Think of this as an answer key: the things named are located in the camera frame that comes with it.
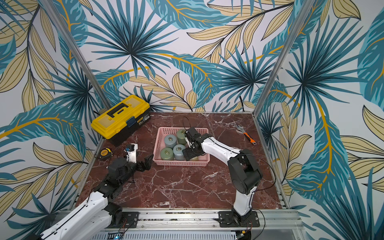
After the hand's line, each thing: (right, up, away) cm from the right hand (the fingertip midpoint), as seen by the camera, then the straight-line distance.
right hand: (193, 152), depth 91 cm
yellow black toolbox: (-47, +16, -1) cm, 49 cm away
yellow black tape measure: (-54, -1, +1) cm, 54 cm away
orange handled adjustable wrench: (+36, +14, +19) cm, 43 cm away
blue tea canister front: (-9, +1, -3) cm, 10 cm away
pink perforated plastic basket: (-22, +5, +6) cm, 23 cm away
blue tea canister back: (-14, +7, +1) cm, 16 cm away
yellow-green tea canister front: (+1, -2, -9) cm, 9 cm away
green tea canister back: (-8, +9, +6) cm, 13 cm away
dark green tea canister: (-15, 0, -4) cm, 16 cm away
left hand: (-25, 0, -11) cm, 28 cm away
